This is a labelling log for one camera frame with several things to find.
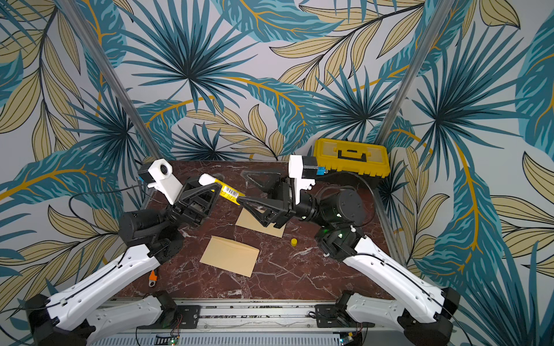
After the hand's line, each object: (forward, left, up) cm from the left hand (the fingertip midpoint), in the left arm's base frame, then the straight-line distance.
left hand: (222, 188), depth 41 cm
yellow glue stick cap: (+13, -18, -53) cm, 57 cm away
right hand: (-1, -4, +1) cm, 4 cm away
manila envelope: (+7, +8, -55) cm, 56 cm away
